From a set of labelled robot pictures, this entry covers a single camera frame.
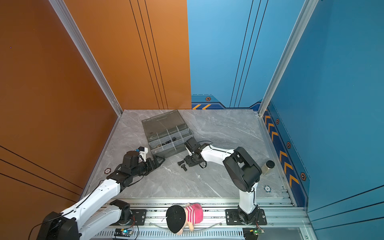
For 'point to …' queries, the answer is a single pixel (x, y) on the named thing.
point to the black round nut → (174, 139)
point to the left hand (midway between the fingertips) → (161, 161)
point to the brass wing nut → (159, 145)
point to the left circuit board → (123, 232)
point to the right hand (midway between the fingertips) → (190, 162)
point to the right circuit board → (252, 233)
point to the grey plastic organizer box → (167, 133)
